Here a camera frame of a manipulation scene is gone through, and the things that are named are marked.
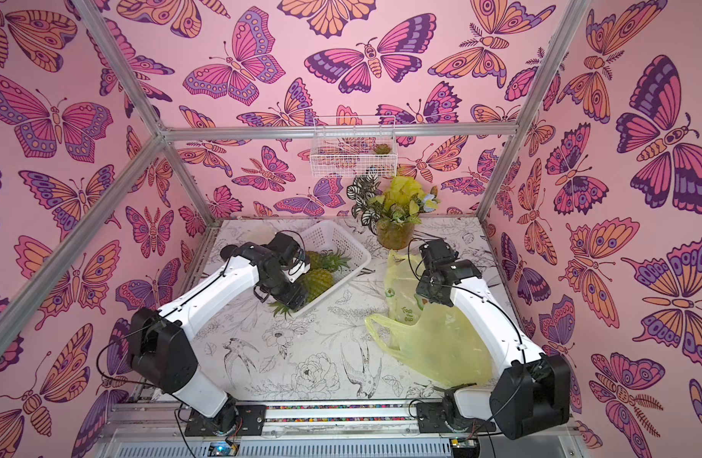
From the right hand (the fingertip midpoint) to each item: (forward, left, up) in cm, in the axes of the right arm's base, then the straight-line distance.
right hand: (432, 289), depth 83 cm
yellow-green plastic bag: (-14, +2, -1) cm, 14 cm away
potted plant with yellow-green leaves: (+27, +11, +5) cm, 29 cm away
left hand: (-2, +40, -2) cm, 40 cm away
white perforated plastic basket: (+27, +32, -7) cm, 43 cm away
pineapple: (+14, +33, -6) cm, 36 cm away
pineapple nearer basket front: (+4, +35, -4) cm, 36 cm away
